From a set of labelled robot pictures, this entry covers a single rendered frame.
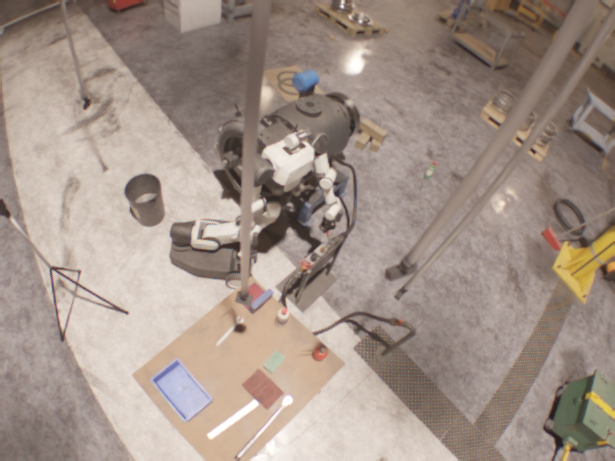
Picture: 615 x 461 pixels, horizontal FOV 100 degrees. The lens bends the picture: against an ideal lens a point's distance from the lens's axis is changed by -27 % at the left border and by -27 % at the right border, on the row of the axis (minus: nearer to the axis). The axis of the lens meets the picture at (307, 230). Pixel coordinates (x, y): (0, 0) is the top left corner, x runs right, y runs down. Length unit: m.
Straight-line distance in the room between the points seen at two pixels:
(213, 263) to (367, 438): 1.70
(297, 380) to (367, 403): 0.75
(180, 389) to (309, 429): 0.95
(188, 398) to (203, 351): 0.29
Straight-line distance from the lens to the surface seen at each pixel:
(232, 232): 2.47
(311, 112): 2.66
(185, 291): 2.75
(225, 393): 2.05
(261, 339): 2.11
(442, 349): 3.00
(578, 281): 4.60
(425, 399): 2.84
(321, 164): 2.06
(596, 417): 3.31
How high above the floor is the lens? 2.50
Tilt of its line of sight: 55 degrees down
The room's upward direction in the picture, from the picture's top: 17 degrees clockwise
